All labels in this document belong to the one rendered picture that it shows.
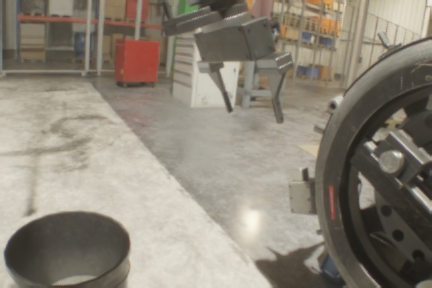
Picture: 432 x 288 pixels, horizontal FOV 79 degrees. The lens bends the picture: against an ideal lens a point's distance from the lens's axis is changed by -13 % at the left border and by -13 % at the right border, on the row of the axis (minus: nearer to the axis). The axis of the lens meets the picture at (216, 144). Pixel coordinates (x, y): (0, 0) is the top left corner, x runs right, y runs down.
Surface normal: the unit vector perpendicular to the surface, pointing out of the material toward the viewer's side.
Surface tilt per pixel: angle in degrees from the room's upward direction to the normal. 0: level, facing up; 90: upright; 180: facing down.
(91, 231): 87
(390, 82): 90
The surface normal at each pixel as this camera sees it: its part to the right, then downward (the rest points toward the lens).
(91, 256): 0.06, 0.26
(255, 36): 0.55, 0.21
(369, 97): -0.80, 0.10
